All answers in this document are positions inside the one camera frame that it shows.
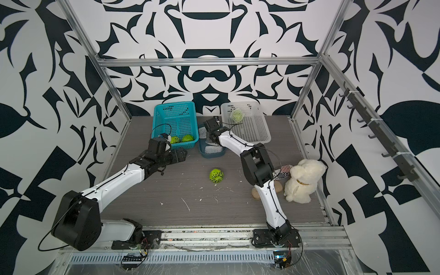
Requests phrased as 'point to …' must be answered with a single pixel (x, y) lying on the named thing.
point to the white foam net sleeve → (234, 110)
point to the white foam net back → (202, 132)
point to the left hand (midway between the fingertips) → (178, 150)
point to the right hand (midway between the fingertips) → (213, 133)
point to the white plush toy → (303, 181)
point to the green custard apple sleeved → (236, 116)
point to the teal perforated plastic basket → (176, 119)
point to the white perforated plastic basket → (254, 128)
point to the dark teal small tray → (201, 142)
